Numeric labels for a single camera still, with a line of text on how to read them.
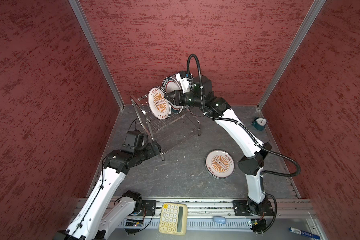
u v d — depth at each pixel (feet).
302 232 2.19
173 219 2.28
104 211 1.39
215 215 2.40
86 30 2.57
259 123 3.49
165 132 3.29
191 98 1.93
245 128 1.64
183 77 1.97
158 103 2.48
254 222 2.34
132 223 2.37
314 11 2.39
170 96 2.19
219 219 2.38
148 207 2.44
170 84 2.52
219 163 2.88
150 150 2.11
